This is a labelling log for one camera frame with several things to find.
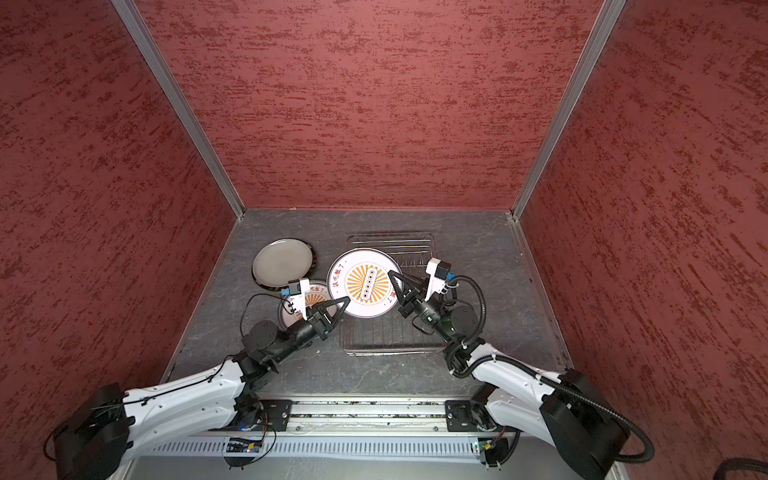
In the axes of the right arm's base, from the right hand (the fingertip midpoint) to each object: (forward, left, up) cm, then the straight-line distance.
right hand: (386, 277), depth 68 cm
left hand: (-4, +9, -6) cm, 11 cm away
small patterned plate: (0, +5, +1) cm, 5 cm away
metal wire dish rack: (-2, -1, -27) cm, 27 cm away
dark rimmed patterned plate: (+14, +34, -25) cm, 45 cm away
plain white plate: (+24, +37, -26) cm, 52 cm away
